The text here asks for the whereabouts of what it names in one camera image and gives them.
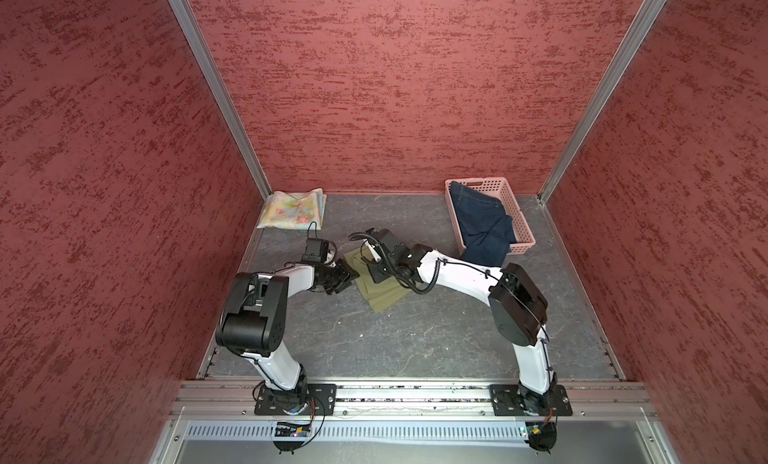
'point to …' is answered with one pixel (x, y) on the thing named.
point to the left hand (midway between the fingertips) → (357, 281)
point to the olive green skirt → (382, 295)
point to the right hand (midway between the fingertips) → (372, 272)
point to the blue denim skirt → (487, 231)
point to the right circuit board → (541, 431)
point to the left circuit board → (286, 429)
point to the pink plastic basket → (495, 188)
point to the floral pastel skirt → (283, 210)
